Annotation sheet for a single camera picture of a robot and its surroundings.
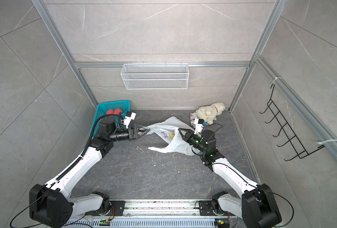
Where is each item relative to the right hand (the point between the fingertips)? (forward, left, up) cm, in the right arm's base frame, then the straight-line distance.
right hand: (178, 129), depth 76 cm
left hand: (-4, +16, +5) cm, 17 cm away
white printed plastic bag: (+2, +6, -2) cm, 6 cm away
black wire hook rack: (-18, -50, +8) cm, 54 cm away
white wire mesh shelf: (+44, +13, +5) cm, 46 cm away
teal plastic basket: (+36, +60, -18) cm, 73 cm away
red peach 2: (+33, +47, -18) cm, 60 cm away
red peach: (+32, +53, -19) cm, 65 cm away
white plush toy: (+25, -24, -15) cm, 38 cm away
